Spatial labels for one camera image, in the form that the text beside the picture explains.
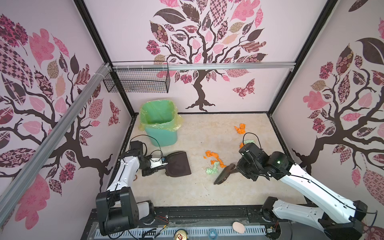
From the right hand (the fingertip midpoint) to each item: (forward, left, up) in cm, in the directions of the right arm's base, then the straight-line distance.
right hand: (234, 167), depth 71 cm
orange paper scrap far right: (+37, -16, -18) cm, 44 cm away
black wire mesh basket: (+56, +55, +16) cm, 80 cm away
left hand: (+6, +44, -12) cm, 46 cm away
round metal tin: (-26, +26, -7) cm, 37 cm away
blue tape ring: (-25, +11, -19) cm, 34 cm away
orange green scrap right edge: (+25, -14, -20) cm, 35 cm away
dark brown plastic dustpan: (+9, +30, -15) cm, 35 cm away
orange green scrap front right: (+6, +8, -17) cm, 20 cm away
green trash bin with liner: (+40, +44, -7) cm, 60 cm away
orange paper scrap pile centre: (+17, +10, -17) cm, 26 cm away
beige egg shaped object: (-23, -1, -17) cm, 28 cm away
